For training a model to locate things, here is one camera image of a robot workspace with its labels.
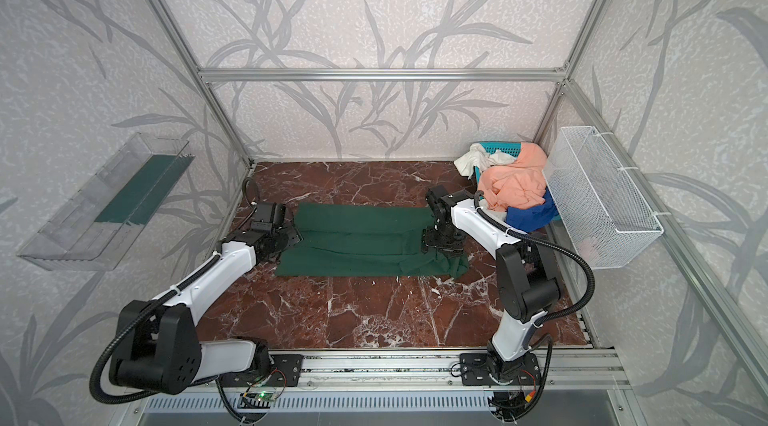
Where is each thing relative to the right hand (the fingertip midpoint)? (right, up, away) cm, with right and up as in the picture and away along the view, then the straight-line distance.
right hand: (435, 243), depth 89 cm
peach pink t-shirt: (+30, +18, +12) cm, 37 cm away
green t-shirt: (-25, -1, +11) cm, 27 cm away
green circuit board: (-42, -33, -19) cm, 57 cm away
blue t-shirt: (+28, +7, -1) cm, 29 cm away
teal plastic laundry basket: (+32, +32, +26) cm, 52 cm away
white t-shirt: (+17, +28, +19) cm, 38 cm away
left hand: (-42, +5, 0) cm, 42 cm away
